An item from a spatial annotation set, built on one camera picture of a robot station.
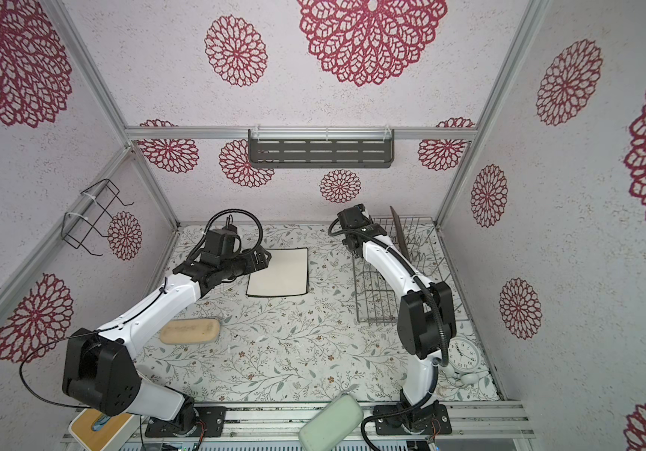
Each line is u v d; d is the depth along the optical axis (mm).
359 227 709
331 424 716
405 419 671
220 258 637
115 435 674
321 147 968
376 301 965
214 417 751
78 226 731
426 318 489
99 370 418
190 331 868
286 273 1027
